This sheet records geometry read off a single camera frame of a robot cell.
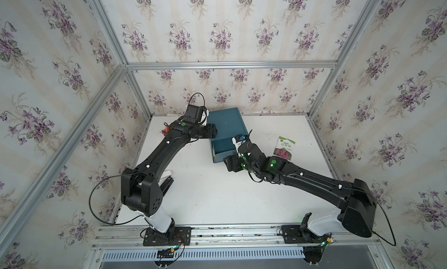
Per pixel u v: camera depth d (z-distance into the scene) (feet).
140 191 1.41
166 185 2.78
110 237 2.45
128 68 3.06
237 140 2.22
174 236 2.41
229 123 2.84
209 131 2.40
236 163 2.23
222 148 2.80
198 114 2.13
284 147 3.39
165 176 2.89
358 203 1.31
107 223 1.33
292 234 2.40
